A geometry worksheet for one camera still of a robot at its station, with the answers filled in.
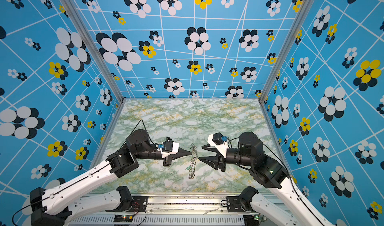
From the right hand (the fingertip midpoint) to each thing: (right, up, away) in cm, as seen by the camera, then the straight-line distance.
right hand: (203, 152), depth 59 cm
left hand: (-5, +1, -3) cm, 5 cm away
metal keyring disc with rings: (-4, -6, -2) cm, 7 cm away
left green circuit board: (-39, -36, +14) cm, 55 cm away
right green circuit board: (+26, -35, +12) cm, 45 cm away
